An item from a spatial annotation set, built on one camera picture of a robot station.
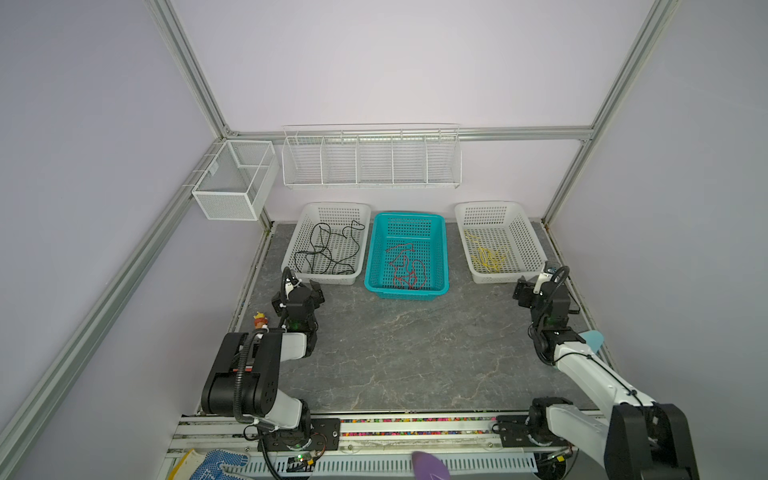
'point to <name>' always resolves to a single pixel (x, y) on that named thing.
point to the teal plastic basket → (428, 233)
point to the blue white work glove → (213, 465)
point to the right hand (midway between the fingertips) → (542, 282)
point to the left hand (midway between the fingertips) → (299, 288)
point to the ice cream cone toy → (260, 320)
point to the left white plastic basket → (338, 215)
